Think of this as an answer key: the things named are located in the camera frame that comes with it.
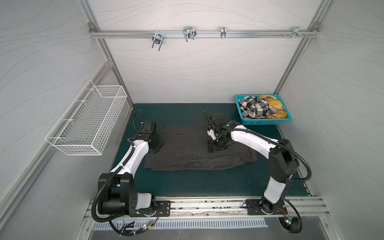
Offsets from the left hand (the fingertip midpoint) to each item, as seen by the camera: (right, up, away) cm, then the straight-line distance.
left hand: (164, 141), depth 88 cm
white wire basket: (-31, +11, -18) cm, 38 cm away
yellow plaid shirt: (+76, +19, +16) cm, 80 cm away
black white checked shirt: (+60, +21, +20) cm, 67 cm away
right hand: (+30, -3, 0) cm, 30 cm away
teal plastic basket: (+64, +11, +14) cm, 67 cm away
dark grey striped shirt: (+12, -5, +8) cm, 15 cm away
